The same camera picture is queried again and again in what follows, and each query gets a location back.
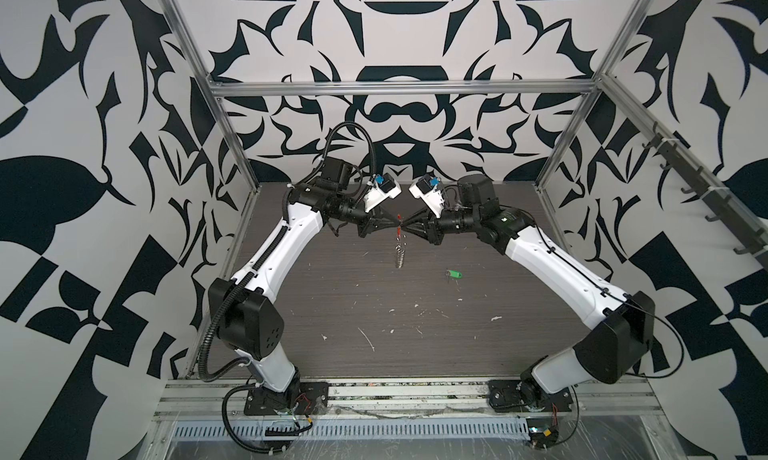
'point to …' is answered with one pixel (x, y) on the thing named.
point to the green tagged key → (454, 274)
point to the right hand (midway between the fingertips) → (407, 221)
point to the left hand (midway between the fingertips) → (399, 217)
